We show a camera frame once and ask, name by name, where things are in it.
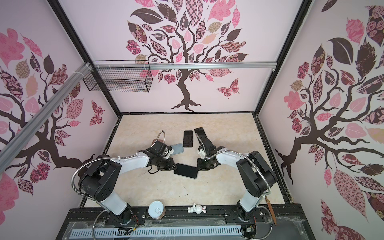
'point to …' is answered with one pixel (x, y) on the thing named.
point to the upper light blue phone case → (178, 148)
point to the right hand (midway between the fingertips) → (197, 167)
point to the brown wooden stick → (271, 211)
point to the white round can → (156, 210)
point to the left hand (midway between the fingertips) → (176, 169)
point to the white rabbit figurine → (197, 208)
